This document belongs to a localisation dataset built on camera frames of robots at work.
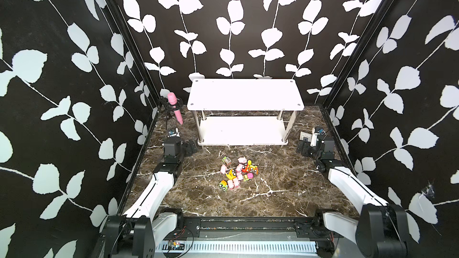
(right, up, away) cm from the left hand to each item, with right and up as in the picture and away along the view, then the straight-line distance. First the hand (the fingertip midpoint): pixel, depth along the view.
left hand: (187, 139), depth 86 cm
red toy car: (+30, -15, +4) cm, 34 cm away
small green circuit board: (-1, -41, -16) cm, 44 cm away
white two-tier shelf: (+30, +15, +32) cm, 46 cm away
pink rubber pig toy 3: (+22, -21, -2) cm, 31 cm away
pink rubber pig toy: (+18, -15, +4) cm, 24 cm away
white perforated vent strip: (+6, -41, -17) cm, 45 cm away
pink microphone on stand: (-10, +21, +7) cm, 24 cm away
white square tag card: (+65, +1, +16) cm, 67 cm away
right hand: (+59, 0, +2) cm, 59 cm away
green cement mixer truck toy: (+18, -22, -2) cm, 28 cm away
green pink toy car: (+30, -18, 0) cm, 35 cm away
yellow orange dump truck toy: (+22, -18, +2) cm, 28 cm away
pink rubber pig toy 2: (+27, -12, +7) cm, 31 cm away
